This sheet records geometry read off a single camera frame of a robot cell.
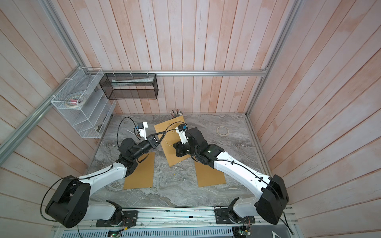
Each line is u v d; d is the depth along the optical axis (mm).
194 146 560
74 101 742
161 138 745
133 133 1073
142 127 701
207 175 883
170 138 763
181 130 660
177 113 979
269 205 387
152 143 687
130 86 1052
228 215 659
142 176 864
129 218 730
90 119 781
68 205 418
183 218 752
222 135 1075
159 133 744
